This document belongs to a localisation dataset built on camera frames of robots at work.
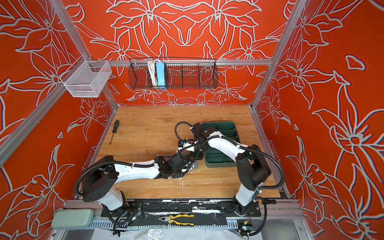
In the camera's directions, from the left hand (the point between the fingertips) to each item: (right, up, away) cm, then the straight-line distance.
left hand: (182, 163), depth 86 cm
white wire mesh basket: (-62, +52, +6) cm, 81 cm away
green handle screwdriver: (-50, +23, +21) cm, 59 cm away
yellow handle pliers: (-5, -22, -17) cm, 28 cm away
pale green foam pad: (-50, -20, -19) cm, 57 cm away
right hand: (+4, +6, -1) cm, 7 cm away
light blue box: (-14, +54, +4) cm, 56 cm away
